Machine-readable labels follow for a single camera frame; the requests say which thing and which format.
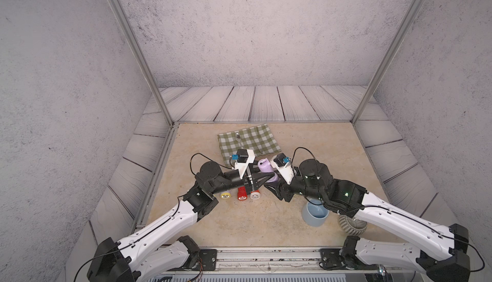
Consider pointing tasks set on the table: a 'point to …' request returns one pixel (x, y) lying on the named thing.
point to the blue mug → (314, 213)
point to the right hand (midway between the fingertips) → (271, 178)
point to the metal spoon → (238, 137)
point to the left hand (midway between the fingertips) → (272, 173)
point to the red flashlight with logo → (255, 195)
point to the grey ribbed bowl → (353, 226)
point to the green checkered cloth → (258, 138)
